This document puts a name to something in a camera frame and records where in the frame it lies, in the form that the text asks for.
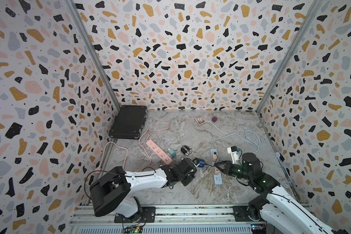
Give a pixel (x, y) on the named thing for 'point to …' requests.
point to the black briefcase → (129, 121)
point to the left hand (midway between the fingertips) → (192, 172)
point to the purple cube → (214, 119)
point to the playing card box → (199, 119)
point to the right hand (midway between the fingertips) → (215, 165)
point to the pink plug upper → (214, 157)
